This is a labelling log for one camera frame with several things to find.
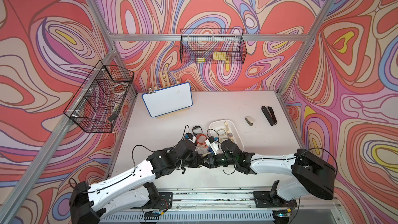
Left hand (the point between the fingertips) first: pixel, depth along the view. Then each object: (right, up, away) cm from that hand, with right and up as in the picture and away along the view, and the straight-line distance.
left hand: (203, 159), depth 73 cm
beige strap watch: (+17, +7, +25) cm, 31 cm away
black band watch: (-4, +12, +24) cm, 27 cm away
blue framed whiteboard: (-20, +29, +18) cm, 40 cm away
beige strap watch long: (+15, +14, +25) cm, 32 cm away
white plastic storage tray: (+12, +10, +24) cm, 29 cm away
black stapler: (+46, +20, +32) cm, 59 cm away
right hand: (-1, -5, +4) cm, 6 cm away
